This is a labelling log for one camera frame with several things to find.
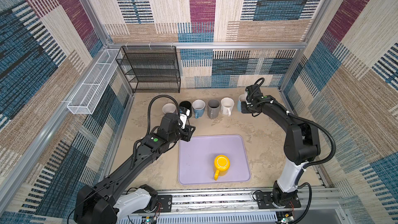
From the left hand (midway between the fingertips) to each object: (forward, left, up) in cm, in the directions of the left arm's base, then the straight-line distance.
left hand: (193, 125), depth 77 cm
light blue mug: (+15, -26, -2) cm, 30 cm away
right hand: (+16, -31, -9) cm, 36 cm away
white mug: (+23, -21, -13) cm, 34 cm away
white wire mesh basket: (+6, +47, +14) cm, 50 cm away
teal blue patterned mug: (+23, -3, -14) cm, 27 cm away
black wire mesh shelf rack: (+49, +31, -3) cm, 58 cm away
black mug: (+22, +5, -11) cm, 25 cm away
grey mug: (+18, -11, -10) cm, 24 cm away
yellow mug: (-15, -14, -11) cm, 23 cm away
